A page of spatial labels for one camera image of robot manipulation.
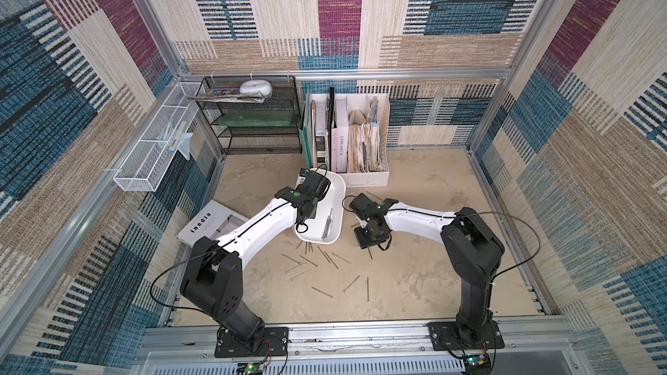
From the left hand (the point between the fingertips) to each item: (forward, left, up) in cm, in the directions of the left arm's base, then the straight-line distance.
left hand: (298, 203), depth 88 cm
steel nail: (-24, -8, -14) cm, 29 cm away
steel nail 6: (-4, -10, -8) cm, 13 cm away
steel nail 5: (-14, +3, -13) cm, 19 cm away
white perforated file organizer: (+25, -19, +8) cm, 32 cm away
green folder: (+17, -3, +17) cm, 25 cm away
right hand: (-7, -22, -12) cm, 26 cm away
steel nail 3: (-24, -22, -14) cm, 35 cm away
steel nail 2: (-22, -17, -14) cm, 31 cm away
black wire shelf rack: (+37, +20, +9) cm, 43 cm away
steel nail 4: (-14, -14, -13) cm, 24 cm away
